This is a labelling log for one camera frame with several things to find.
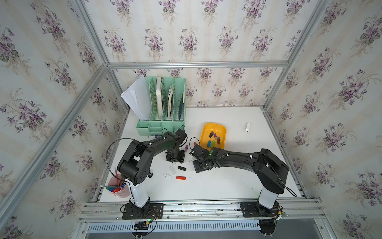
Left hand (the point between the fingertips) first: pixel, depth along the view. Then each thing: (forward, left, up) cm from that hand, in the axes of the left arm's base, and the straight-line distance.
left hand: (180, 162), depth 91 cm
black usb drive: (+21, -21, +1) cm, 30 cm away
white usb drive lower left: (-9, +7, +1) cm, 11 cm away
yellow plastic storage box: (+19, -22, +2) cm, 29 cm away
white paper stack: (+35, +28, +22) cm, 50 cm away
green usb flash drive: (+12, -22, +1) cm, 25 cm away
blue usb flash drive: (+13, -19, +1) cm, 23 cm away
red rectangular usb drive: (-10, -1, 0) cm, 10 cm away
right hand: (-4, -11, +2) cm, 12 cm away
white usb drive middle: (-7, +4, 0) cm, 7 cm away
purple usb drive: (+11, -4, 0) cm, 11 cm away
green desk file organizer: (+36, +9, +20) cm, 43 cm away
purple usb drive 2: (+18, -24, +2) cm, 30 cm away
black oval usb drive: (-4, -1, 0) cm, 4 cm away
